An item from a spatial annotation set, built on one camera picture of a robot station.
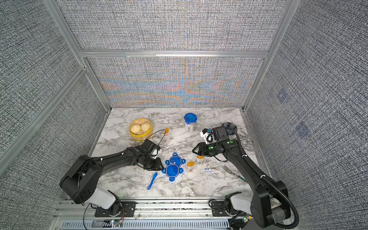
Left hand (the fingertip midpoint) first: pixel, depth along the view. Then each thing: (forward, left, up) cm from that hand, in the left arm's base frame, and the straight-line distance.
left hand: (164, 168), depth 85 cm
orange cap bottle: (+2, -21, +6) cm, 22 cm away
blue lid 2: (-1, -4, -2) cm, 5 cm away
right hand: (+6, -18, +13) cm, 23 cm away
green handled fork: (-3, -38, -2) cm, 38 cm away
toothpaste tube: (-2, -28, -1) cm, 28 cm away
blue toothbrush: (-6, +7, -2) cm, 9 cm away
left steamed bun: (+28, +21, +3) cm, 35 cm away
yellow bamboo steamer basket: (+22, +16, +2) cm, 28 cm away
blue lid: (+6, -6, -2) cm, 9 cm away
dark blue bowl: (+29, -46, +1) cm, 55 cm away
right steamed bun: (+29, +14, +4) cm, 33 cm away
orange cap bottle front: (-2, -15, +8) cm, 17 cm away
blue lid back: (+31, -17, +9) cm, 36 cm away
